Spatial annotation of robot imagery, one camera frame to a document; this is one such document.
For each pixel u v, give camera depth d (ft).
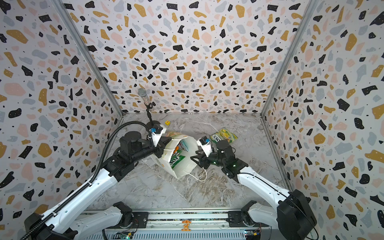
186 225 2.35
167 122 3.73
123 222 2.11
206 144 2.21
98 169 1.53
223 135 3.48
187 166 2.79
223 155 2.02
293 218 1.32
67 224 1.32
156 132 1.92
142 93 2.88
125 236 2.31
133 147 1.71
